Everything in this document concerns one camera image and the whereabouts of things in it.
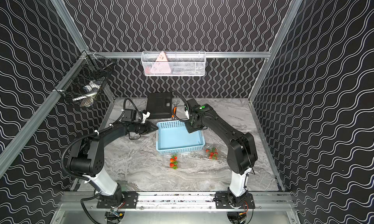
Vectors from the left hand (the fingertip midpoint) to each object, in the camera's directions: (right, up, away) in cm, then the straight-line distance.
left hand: (156, 126), depth 91 cm
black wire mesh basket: (-47, +27, +1) cm, 54 cm away
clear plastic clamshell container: (+41, -19, -1) cm, 45 cm away
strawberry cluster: (+11, -19, -5) cm, 23 cm away
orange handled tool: (+9, +7, +19) cm, 22 cm away
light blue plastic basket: (+10, -8, +7) cm, 14 cm away
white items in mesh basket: (-32, +15, -16) cm, 39 cm away
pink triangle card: (+3, +38, -1) cm, 38 cm away
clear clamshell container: (+16, -20, -3) cm, 26 cm away
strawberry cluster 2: (+35, -17, -1) cm, 39 cm away
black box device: (-1, +14, +18) cm, 23 cm away
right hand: (+22, -1, -3) cm, 22 cm away
